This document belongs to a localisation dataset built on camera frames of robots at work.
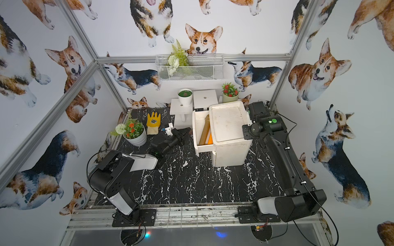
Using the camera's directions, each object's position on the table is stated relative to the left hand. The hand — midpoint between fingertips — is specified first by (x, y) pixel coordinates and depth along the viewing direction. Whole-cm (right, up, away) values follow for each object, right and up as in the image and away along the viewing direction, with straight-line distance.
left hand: (192, 126), depth 82 cm
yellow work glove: (-31, +1, +28) cm, 41 cm away
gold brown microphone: (+7, -2, +3) cm, 8 cm away
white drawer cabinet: (+19, -10, -9) cm, 23 cm away
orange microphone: (+10, -8, -3) cm, 13 cm away
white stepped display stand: (-9, +8, +24) cm, 26 cm away
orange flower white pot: (-36, -3, +8) cm, 37 cm away
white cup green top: (-6, +19, +13) cm, 23 cm away
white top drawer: (+4, -1, +7) cm, 8 cm away
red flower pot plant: (+22, +20, +11) cm, 31 cm away
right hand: (+28, -1, -8) cm, 29 cm away
